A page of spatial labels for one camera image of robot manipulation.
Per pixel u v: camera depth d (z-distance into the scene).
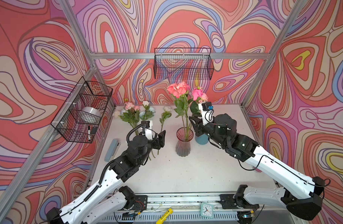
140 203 0.73
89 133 0.72
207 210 0.70
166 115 1.09
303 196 0.39
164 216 0.69
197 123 0.56
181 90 0.66
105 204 0.55
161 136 0.61
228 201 0.73
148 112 1.09
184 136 0.82
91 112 0.73
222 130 0.46
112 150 0.87
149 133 0.59
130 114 1.05
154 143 0.61
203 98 0.68
